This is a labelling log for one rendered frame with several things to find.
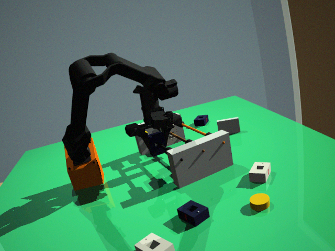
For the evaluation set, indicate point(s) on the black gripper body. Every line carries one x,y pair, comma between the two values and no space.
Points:
135,129

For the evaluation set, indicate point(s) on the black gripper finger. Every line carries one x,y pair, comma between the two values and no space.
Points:
166,132
146,141

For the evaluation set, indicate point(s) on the yellow round disc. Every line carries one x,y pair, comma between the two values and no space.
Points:
259,202

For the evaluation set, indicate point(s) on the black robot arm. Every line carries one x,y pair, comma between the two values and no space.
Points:
84,81

